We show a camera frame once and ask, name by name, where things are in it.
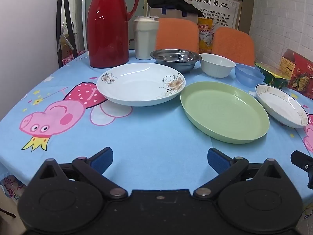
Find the black metal frame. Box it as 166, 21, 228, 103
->
56, 0, 81, 69

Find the blue plastic bowl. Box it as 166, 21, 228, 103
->
235, 64, 265, 88

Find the white ribbed bowl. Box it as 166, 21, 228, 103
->
199, 53, 236, 79

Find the white gold-rimmed plate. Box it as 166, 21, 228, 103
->
255, 84, 310, 129

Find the yellow snack bag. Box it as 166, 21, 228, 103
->
198, 17, 216, 54

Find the green plate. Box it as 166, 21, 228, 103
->
180, 81, 270, 144

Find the stainless steel bowl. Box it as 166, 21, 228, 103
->
150, 49, 201, 73

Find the green instant noodle bowl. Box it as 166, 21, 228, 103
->
254, 62, 291, 89

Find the wall poster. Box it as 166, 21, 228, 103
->
147, 0, 242, 30

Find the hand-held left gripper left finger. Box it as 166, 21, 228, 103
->
29, 147, 129, 200

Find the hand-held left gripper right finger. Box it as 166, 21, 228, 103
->
193, 147, 287, 200

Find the white tumbler cup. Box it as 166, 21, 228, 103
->
133, 16, 159, 60

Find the white floral plate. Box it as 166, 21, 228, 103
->
96, 63, 186, 107

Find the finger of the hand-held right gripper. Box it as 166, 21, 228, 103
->
291, 150, 313, 190

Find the red cracker box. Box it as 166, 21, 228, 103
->
280, 49, 313, 96

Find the blue cartoon tablecloth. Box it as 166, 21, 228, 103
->
0, 50, 313, 216

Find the red thermos jug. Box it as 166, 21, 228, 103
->
87, 0, 139, 69

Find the black cloth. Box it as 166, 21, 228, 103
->
146, 0, 201, 15

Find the small cardboard box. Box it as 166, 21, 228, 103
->
60, 35, 74, 57

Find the orange chair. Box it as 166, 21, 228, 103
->
211, 27, 255, 67
155, 18, 200, 54

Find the cardboard box with blue handles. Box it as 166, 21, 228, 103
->
149, 7, 198, 26

